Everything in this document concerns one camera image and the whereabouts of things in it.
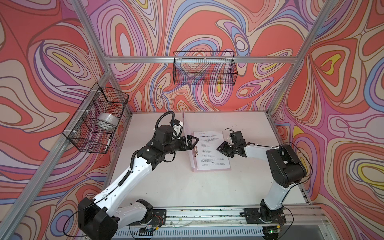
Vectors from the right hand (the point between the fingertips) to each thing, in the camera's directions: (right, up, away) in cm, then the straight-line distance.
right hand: (219, 152), depth 97 cm
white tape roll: (-60, +20, -24) cm, 68 cm away
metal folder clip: (-15, -1, 0) cm, 15 cm away
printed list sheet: (-7, -3, -2) cm, 8 cm away
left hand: (-16, +10, -24) cm, 31 cm away
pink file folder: (-18, 0, -4) cm, 19 cm away
